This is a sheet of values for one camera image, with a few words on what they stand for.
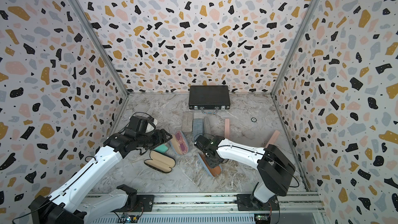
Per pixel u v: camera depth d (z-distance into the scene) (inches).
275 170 17.1
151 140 25.6
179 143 36.4
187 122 39.7
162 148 35.7
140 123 23.4
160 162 33.8
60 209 14.7
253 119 42.0
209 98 44.1
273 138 35.6
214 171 30.7
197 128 38.6
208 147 24.1
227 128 37.3
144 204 29.0
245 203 28.7
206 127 38.2
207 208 28.8
